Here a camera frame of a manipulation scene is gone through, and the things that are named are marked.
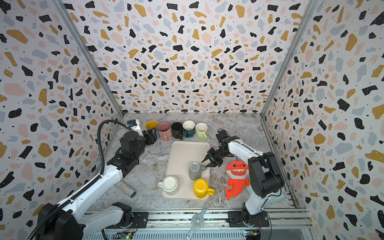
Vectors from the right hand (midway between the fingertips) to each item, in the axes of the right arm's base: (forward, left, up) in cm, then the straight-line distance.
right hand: (200, 160), depth 84 cm
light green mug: (+26, 0, -4) cm, 26 cm away
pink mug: (+25, +26, -4) cm, 36 cm away
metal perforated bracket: (-29, +1, -10) cm, 30 cm away
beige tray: (+9, +13, -11) cm, 20 cm away
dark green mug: (+24, +8, -1) cm, 25 cm away
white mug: (-13, +16, -3) cm, 21 cm away
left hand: (+10, +26, +17) cm, 33 cm away
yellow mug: (-16, -1, -1) cm, 16 cm away
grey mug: (-6, +3, -1) cm, 7 cm away
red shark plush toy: (-6, -21, -2) cm, 22 cm away
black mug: (+23, +16, -2) cm, 28 cm away
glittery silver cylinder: (-14, +41, -7) cm, 44 cm away
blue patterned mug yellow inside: (+27, +34, -1) cm, 43 cm away
